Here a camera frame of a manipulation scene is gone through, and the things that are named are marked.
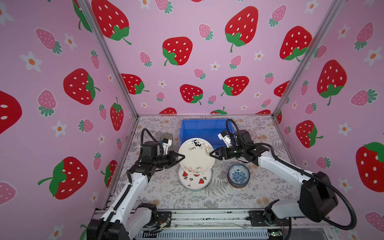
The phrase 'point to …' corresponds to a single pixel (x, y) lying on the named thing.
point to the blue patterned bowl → (238, 175)
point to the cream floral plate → (198, 159)
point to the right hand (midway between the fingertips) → (212, 154)
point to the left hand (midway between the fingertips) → (184, 156)
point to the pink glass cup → (253, 135)
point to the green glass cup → (168, 136)
